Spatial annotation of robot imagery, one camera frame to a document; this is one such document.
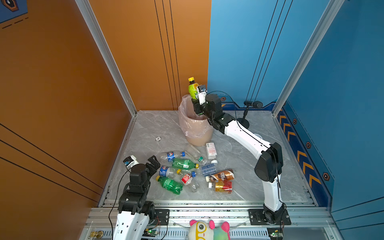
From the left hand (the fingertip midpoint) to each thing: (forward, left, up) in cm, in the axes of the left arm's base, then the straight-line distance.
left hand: (150, 160), depth 78 cm
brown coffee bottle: (-4, -40, -9) cm, 41 cm away
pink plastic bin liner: (+15, -22, +13) cm, 30 cm away
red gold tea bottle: (-10, -39, -8) cm, 41 cm away
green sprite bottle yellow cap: (+3, -16, -10) cm, 19 cm away
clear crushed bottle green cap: (+10, -23, -10) cm, 27 cm away
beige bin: (+20, -27, -11) cm, 35 cm away
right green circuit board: (-30, -63, -16) cm, 71 cm away
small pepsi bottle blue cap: (+7, -9, -9) cm, 14 cm away
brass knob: (-31, +19, -11) cm, 38 cm away
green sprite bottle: (-10, -11, -10) cm, 17 cm away
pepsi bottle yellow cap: (-2, -7, -9) cm, 12 cm away
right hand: (+29, -23, +19) cm, 42 cm away
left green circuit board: (-30, -3, -15) cm, 34 cm away
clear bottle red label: (-7, -20, -10) cm, 23 cm away
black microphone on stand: (+37, -59, -11) cm, 71 cm away
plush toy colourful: (-30, -29, -8) cm, 42 cm away
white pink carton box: (+12, -34, -10) cm, 37 cm away
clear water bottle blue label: (-1, -31, -9) cm, 32 cm away
